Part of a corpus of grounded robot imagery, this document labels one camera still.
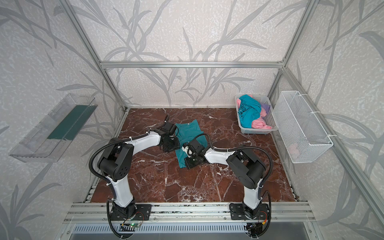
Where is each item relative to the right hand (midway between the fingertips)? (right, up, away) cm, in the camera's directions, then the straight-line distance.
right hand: (185, 160), depth 91 cm
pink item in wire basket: (+56, +10, -17) cm, 59 cm away
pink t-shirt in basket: (+49, +23, +11) cm, 56 cm away
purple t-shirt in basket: (+58, +35, +20) cm, 71 cm away
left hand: (-4, +10, +5) cm, 11 cm away
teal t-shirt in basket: (+44, +32, +14) cm, 56 cm away
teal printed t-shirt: (0, +17, +15) cm, 22 cm away
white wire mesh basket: (+52, +19, -29) cm, 62 cm away
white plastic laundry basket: (+59, +26, +15) cm, 66 cm away
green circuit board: (-22, -25, -21) cm, 39 cm away
